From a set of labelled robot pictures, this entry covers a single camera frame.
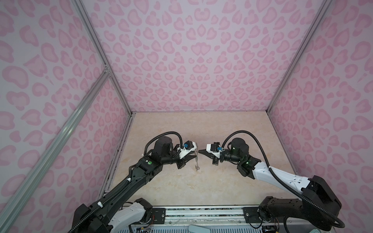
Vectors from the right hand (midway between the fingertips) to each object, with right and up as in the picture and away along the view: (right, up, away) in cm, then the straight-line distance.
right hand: (201, 151), depth 72 cm
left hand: (-3, -1, 0) cm, 4 cm away
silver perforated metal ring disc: (-2, -8, +2) cm, 9 cm away
